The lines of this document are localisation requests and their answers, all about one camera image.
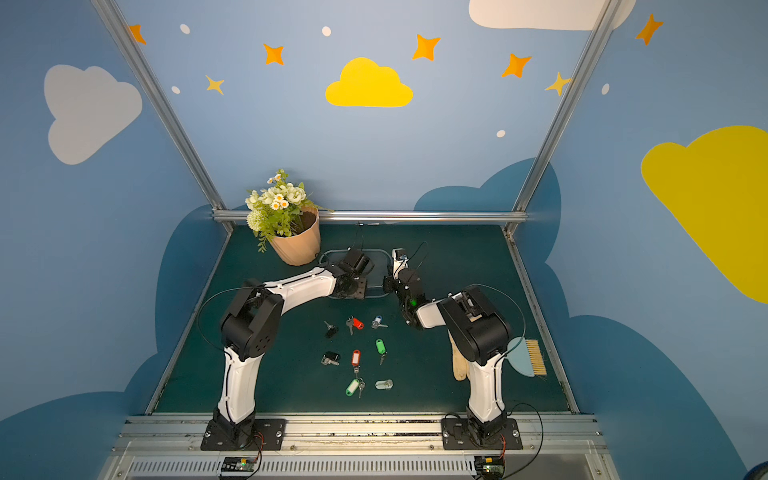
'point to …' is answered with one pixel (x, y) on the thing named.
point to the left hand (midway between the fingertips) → (357, 283)
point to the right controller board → (490, 466)
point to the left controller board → (238, 464)
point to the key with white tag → (384, 384)
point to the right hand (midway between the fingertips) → (392, 263)
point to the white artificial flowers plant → (275, 209)
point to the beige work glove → (460, 365)
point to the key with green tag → (381, 349)
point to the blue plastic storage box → (375, 276)
